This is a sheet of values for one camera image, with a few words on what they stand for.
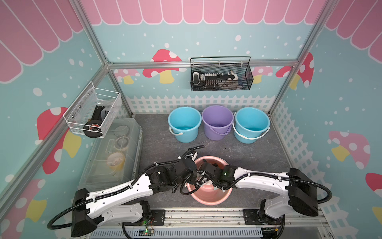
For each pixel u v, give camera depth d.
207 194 0.81
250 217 0.74
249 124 1.06
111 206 0.43
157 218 0.74
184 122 1.00
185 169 0.51
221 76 0.90
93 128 0.68
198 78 0.89
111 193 0.43
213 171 0.61
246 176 0.51
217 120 1.06
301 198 0.41
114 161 0.77
